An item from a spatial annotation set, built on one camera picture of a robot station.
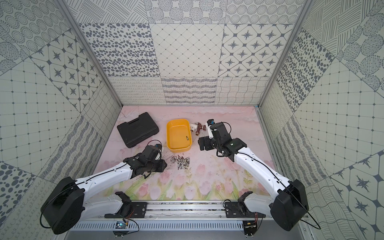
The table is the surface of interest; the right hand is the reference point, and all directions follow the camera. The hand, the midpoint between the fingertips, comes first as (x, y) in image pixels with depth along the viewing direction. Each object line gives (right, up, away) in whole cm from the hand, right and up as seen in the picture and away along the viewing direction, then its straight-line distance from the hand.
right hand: (207, 141), depth 81 cm
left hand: (-24, -13, +5) cm, 27 cm away
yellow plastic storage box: (-18, +1, +20) cm, 27 cm away
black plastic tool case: (-47, +5, +20) cm, 51 cm away
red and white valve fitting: (-6, +7, +25) cm, 27 cm away
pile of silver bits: (-15, -14, +10) cm, 23 cm away
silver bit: (-12, -1, +20) cm, 24 cm away
